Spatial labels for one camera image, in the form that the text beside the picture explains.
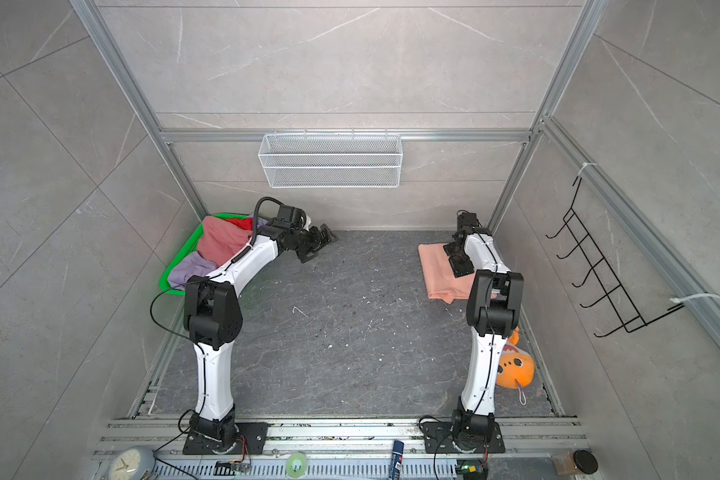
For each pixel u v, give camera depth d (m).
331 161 1.01
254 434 0.73
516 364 0.76
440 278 1.04
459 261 0.93
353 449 0.73
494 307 0.58
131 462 0.67
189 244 1.04
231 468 0.71
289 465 0.70
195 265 1.00
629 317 0.60
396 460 0.69
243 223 1.07
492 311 0.58
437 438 0.73
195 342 0.58
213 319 0.56
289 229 0.78
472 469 0.70
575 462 0.63
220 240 1.04
